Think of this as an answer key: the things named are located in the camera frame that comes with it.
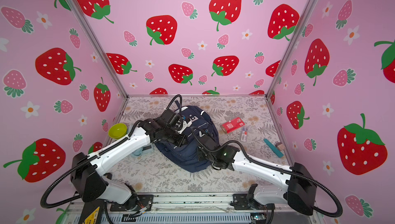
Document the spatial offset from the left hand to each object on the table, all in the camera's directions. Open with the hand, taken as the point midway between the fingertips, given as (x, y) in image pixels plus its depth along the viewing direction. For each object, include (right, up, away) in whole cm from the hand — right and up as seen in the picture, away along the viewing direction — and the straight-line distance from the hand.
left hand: (189, 141), depth 77 cm
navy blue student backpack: (-3, -8, +3) cm, 9 cm away
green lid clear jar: (-49, +2, +21) cm, 53 cm away
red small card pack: (+27, +6, +27) cm, 39 cm away
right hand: (+4, -5, +1) cm, 6 cm away
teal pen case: (+53, -10, +13) cm, 56 cm away
